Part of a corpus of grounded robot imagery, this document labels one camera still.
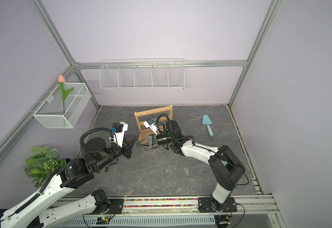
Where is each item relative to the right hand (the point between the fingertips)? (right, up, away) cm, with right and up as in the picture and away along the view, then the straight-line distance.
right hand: (137, 146), depth 68 cm
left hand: (+2, +5, -6) cm, 9 cm away
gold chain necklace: (+3, 0, -2) cm, 4 cm away
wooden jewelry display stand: (+11, +15, 0) cm, 19 cm away
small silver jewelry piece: (+26, -19, +18) cm, 37 cm away
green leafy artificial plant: (-38, -5, -7) cm, 39 cm away
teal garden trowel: (+45, +12, +43) cm, 63 cm away
